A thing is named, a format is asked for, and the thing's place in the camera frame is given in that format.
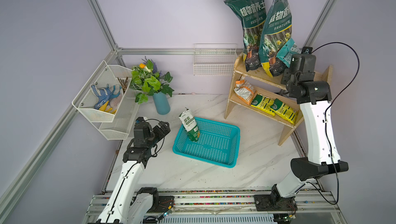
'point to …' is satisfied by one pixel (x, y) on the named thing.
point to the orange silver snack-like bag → (245, 91)
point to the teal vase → (161, 103)
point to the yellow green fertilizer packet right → (284, 110)
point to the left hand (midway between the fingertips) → (164, 127)
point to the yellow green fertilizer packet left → (263, 102)
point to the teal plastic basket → (218, 143)
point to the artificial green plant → (145, 78)
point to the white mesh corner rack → (113, 117)
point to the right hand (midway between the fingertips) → (295, 76)
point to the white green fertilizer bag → (190, 124)
